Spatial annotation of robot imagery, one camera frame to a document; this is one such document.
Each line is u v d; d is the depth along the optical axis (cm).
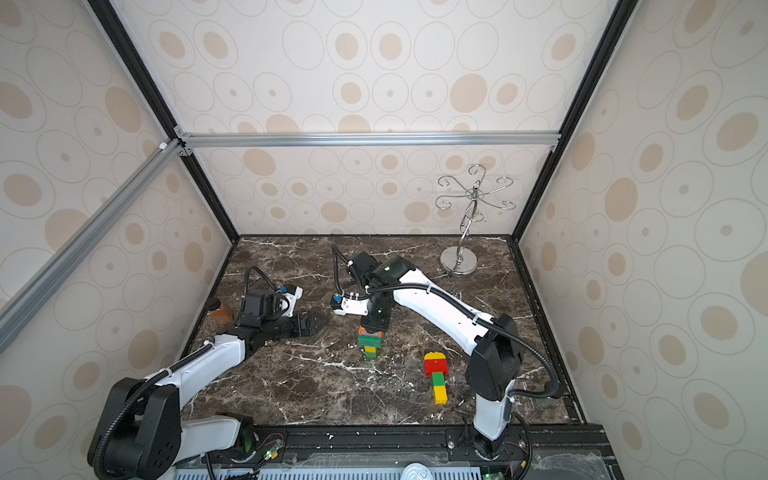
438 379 83
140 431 41
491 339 46
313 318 78
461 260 109
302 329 76
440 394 80
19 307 51
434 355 87
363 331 76
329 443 75
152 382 44
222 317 92
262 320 69
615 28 70
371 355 90
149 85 79
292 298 80
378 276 56
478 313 48
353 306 69
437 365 85
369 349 86
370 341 88
